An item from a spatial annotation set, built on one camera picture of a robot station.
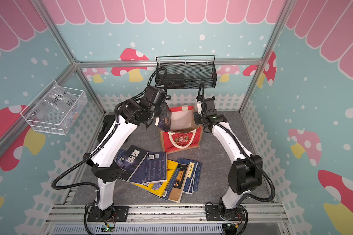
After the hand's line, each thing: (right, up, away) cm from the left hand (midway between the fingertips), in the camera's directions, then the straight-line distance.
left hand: (161, 110), depth 72 cm
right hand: (+20, -1, +14) cm, 25 cm away
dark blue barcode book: (-7, -33, +12) cm, 36 cm away
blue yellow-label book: (+16, -39, +9) cm, 43 cm away
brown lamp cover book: (+6, -43, +5) cm, 44 cm away
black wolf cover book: (-17, -27, +19) cm, 37 cm away
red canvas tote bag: (+12, -12, +8) cm, 19 cm away
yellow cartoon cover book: (-2, -42, +6) cm, 42 cm away
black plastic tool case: (-43, -4, +32) cm, 53 cm away
